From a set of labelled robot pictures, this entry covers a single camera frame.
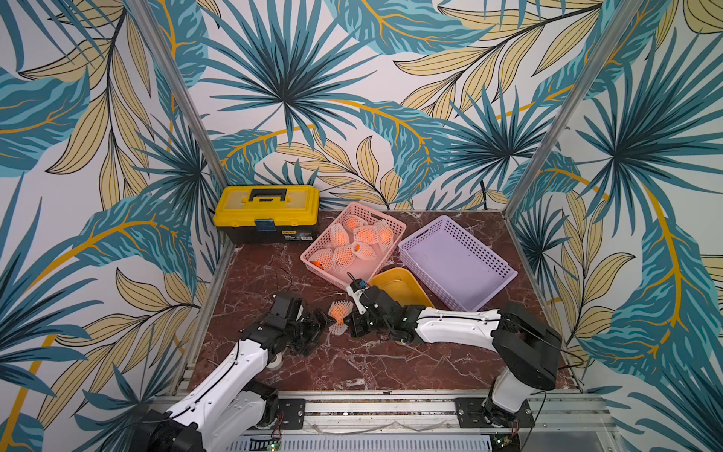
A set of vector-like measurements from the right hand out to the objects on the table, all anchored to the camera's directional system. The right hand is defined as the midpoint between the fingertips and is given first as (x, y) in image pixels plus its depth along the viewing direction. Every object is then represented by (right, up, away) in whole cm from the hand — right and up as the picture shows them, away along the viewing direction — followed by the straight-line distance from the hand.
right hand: (343, 320), depth 83 cm
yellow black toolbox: (-27, +33, +13) cm, 44 cm away
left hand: (-3, -3, -2) cm, 5 cm away
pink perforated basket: (+4, +23, +20) cm, 31 cm away
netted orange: (-1, +3, +1) cm, 3 cm away
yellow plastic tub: (+19, +8, +15) cm, 26 cm away
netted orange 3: (+14, +25, +21) cm, 36 cm away
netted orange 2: (-8, +17, +12) cm, 23 cm away
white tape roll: (-18, -11, -3) cm, 21 cm away
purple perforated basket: (+40, +15, +21) cm, 47 cm away
